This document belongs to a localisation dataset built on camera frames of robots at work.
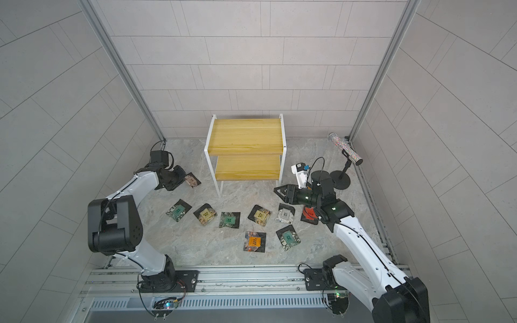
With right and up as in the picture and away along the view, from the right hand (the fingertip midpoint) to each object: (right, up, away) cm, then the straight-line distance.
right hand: (278, 191), depth 73 cm
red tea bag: (+15, -13, +14) cm, 24 cm away
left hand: (-41, +5, +21) cm, 46 cm away
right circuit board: (+21, -37, -5) cm, 43 cm away
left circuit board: (-37, -36, -8) cm, 52 cm away
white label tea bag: (+4, -12, +14) cm, 19 cm away
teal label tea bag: (-44, -11, +16) cm, 48 cm away
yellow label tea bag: (-31, -13, +14) cm, 36 cm away
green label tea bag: (-20, -15, +13) cm, 28 cm away
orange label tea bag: (-9, -22, +7) cm, 24 cm away
